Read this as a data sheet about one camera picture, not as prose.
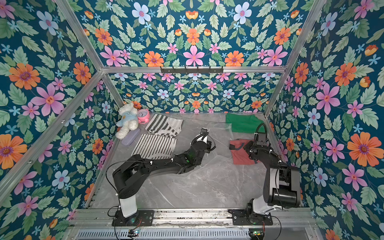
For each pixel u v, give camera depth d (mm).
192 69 926
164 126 1112
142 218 734
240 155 943
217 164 916
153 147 1010
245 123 1135
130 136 1018
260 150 676
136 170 529
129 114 1075
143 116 1149
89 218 752
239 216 733
